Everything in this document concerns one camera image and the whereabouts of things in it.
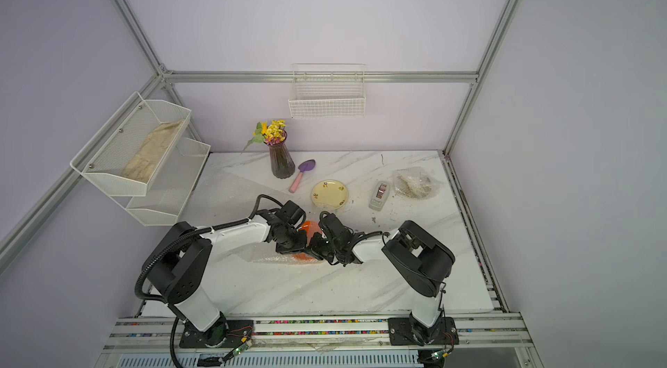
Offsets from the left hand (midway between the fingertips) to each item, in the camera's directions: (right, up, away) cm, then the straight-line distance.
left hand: (303, 253), depth 89 cm
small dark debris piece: (+26, +10, +9) cm, 29 cm away
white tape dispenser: (+29, +20, +12) cm, 37 cm away
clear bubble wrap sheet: (-12, +1, -3) cm, 13 cm away
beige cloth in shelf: (-46, +32, -12) cm, 57 cm away
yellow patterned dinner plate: (+44, +24, +15) cm, 52 cm away
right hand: (-1, 0, -3) cm, 3 cm away
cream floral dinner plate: (+9, +19, +16) cm, 27 cm away
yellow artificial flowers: (-12, +43, +4) cm, 45 cm away
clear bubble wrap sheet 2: (-34, +18, +16) cm, 42 cm away
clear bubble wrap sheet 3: (+52, +21, +15) cm, 58 cm away
